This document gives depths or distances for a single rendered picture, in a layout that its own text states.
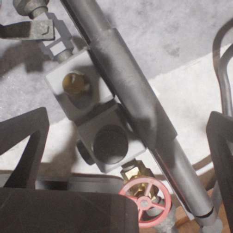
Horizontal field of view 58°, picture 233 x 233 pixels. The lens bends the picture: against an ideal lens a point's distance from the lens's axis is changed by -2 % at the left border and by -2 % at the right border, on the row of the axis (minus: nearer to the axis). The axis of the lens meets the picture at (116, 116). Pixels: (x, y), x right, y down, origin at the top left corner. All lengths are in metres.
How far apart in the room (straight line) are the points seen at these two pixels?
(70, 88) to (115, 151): 0.10
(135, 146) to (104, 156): 0.06
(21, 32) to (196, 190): 0.30
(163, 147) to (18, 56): 0.73
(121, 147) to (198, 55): 0.61
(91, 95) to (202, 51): 0.59
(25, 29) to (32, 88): 0.51
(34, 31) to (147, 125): 0.21
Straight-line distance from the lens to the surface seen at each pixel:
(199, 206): 0.25
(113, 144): 0.27
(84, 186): 0.74
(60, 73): 0.33
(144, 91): 0.20
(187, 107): 0.81
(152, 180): 0.29
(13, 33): 0.35
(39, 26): 0.33
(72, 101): 0.32
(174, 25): 0.83
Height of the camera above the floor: 0.77
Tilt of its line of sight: 84 degrees down
